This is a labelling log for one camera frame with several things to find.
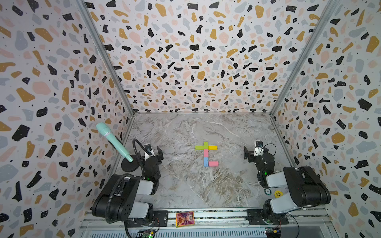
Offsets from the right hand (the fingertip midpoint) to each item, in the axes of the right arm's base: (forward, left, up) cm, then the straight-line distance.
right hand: (256, 146), depth 91 cm
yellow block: (+4, +27, -8) cm, 28 cm away
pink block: (-1, +31, -7) cm, 32 cm away
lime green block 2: (+4, +31, -7) cm, 32 cm away
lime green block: (+4, +36, -8) cm, 37 cm away
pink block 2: (-8, +27, -8) cm, 29 cm away
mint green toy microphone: (-9, +78, +25) cm, 83 cm away
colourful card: (-38, +42, -7) cm, 57 cm away
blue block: (-7, +31, -8) cm, 33 cm away
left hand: (-6, +63, +4) cm, 64 cm away
